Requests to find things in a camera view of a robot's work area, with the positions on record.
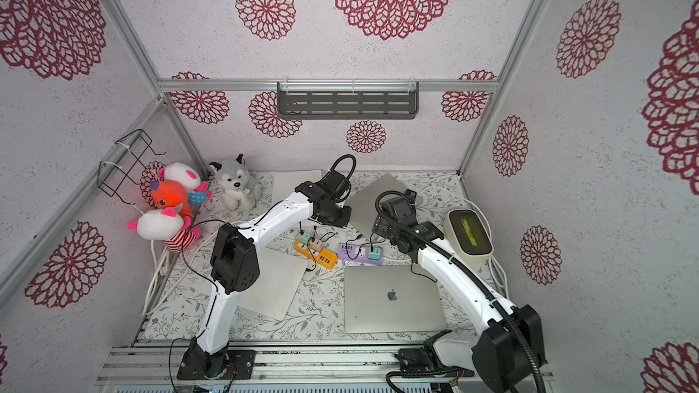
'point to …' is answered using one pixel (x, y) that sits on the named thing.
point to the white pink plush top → (186, 176)
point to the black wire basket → (111, 178)
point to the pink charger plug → (317, 245)
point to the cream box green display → (469, 236)
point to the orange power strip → (324, 257)
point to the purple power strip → (358, 253)
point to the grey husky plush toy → (239, 186)
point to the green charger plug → (304, 238)
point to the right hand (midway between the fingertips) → (386, 220)
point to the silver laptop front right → (393, 299)
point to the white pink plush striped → (167, 225)
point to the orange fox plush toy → (170, 194)
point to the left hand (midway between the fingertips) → (346, 223)
